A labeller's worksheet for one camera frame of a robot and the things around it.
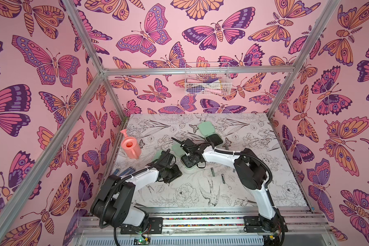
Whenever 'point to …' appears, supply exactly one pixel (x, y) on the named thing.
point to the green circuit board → (141, 242)
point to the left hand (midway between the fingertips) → (181, 173)
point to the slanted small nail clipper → (212, 171)
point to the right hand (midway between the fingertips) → (189, 159)
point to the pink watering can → (130, 146)
